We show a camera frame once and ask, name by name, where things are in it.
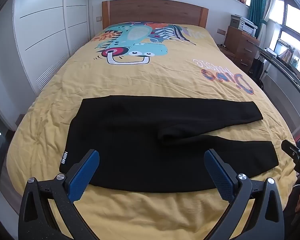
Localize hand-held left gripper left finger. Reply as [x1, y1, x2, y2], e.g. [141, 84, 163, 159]
[18, 149, 100, 240]

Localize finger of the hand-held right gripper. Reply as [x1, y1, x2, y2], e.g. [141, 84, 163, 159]
[281, 139, 300, 161]

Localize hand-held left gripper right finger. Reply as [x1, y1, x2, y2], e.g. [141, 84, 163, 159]
[204, 149, 286, 240]

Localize black pants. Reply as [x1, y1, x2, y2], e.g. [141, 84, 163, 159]
[58, 95, 279, 193]

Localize glass desk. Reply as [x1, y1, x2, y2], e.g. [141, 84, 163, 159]
[259, 46, 300, 100]

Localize black bag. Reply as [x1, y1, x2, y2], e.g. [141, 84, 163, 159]
[250, 57, 265, 79]

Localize wooden dresser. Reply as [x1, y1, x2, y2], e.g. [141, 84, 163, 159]
[224, 26, 261, 68]

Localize yellow printed bed cover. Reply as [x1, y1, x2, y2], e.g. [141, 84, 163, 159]
[6, 22, 298, 240]

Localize window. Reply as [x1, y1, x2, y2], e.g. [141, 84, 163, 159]
[267, 0, 300, 63]

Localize white printer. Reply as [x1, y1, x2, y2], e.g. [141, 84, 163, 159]
[230, 14, 258, 36]

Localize long teal curtain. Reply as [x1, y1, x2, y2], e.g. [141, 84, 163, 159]
[247, 0, 269, 30]

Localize white wardrobe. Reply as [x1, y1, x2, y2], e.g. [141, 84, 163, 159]
[12, 0, 90, 95]

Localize wooden headboard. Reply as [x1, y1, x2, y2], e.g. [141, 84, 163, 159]
[101, 0, 209, 30]

